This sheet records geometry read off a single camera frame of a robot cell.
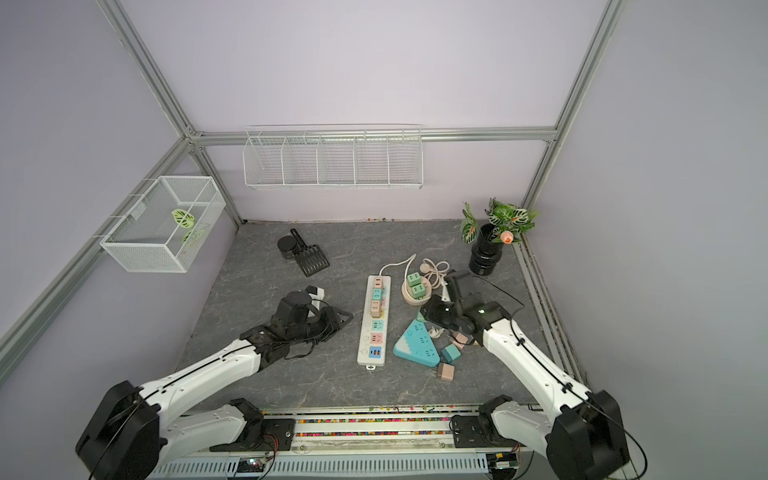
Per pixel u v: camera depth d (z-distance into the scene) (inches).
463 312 23.9
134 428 15.5
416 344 33.6
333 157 39.3
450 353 33.3
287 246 42.9
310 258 41.6
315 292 31.1
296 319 25.5
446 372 31.8
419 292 36.7
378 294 36.0
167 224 32.4
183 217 31.1
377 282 37.0
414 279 37.7
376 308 34.9
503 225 33.1
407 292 37.8
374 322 35.8
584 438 15.3
